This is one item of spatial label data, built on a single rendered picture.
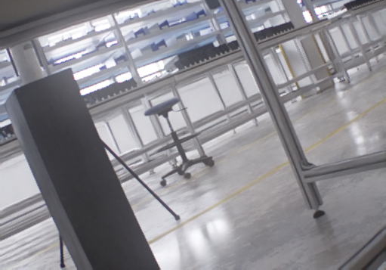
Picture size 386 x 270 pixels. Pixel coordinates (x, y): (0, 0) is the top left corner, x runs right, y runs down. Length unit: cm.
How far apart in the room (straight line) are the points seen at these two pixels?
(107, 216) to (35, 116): 44
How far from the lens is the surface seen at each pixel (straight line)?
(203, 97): 954
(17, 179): 796
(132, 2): 178
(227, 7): 189
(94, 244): 194
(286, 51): 809
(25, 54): 205
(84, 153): 195
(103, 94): 570
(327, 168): 180
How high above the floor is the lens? 54
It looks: 1 degrees down
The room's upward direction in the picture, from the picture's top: 24 degrees counter-clockwise
